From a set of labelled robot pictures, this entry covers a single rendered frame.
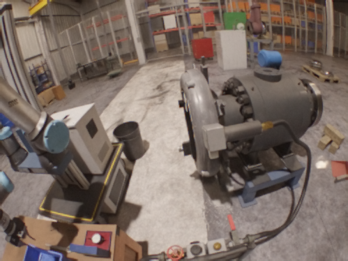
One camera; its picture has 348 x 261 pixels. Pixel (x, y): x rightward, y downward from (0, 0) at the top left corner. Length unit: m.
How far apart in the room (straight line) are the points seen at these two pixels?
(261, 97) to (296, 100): 0.28
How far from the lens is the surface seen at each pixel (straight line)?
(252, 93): 1.03
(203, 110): 0.80
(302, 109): 1.23
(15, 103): 0.73
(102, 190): 1.34
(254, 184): 1.22
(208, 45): 6.41
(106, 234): 0.93
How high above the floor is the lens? 1.23
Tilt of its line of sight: 34 degrees down
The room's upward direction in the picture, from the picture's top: 12 degrees counter-clockwise
